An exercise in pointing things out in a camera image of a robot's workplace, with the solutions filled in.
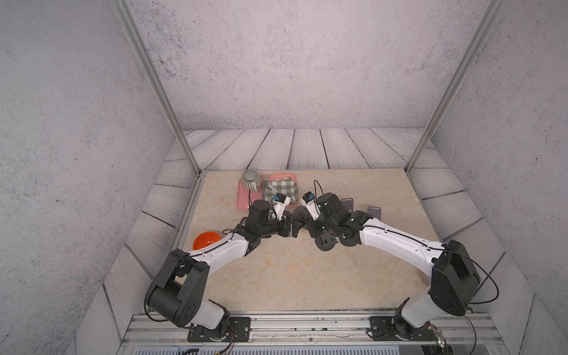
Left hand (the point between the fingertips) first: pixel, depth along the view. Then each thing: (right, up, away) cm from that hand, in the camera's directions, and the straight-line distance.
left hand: (301, 223), depth 83 cm
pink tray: (-26, +9, +26) cm, 37 cm away
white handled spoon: (-14, +13, +28) cm, 34 cm away
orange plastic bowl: (-38, -7, +6) cm, 39 cm away
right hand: (+2, +1, 0) cm, 3 cm away
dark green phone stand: (0, +3, 0) cm, 3 cm away
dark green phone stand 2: (+10, -9, +6) cm, 14 cm away
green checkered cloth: (-7, +14, +30) cm, 34 cm away
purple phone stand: (+21, +6, +14) cm, 26 cm away
